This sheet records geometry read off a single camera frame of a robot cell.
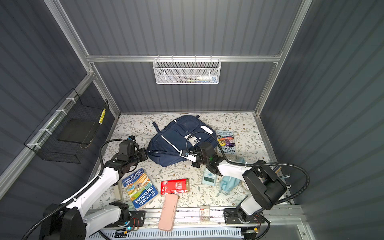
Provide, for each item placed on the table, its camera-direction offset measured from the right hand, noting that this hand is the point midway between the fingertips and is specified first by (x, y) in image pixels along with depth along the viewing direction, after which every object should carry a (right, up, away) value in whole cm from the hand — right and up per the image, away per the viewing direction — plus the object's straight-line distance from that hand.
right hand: (189, 153), depth 87 cm
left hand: (-25, +2, -1) cm, 25 cm away
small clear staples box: (+8, -27, -13) cm, 32 cm away
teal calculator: (+12, -14, -1) cm, 18 cm away
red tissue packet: (-8, -18, -4) cm, 20 cm away
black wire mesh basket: (-60, +12, -14) cm, 63 cm away
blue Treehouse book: (-27, -18, -6) cm, 32 cm away
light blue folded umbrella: (+21, -14, -9) cm, 27 cm away
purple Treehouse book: (+25, +8, +15) cm, 30 cm away
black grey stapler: (-38, -19, -7) cm, 43 cm away
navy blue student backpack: (-4, +12, +15) cm, 19 cm away
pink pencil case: (-10, -29, -14) cm, 34 cm away
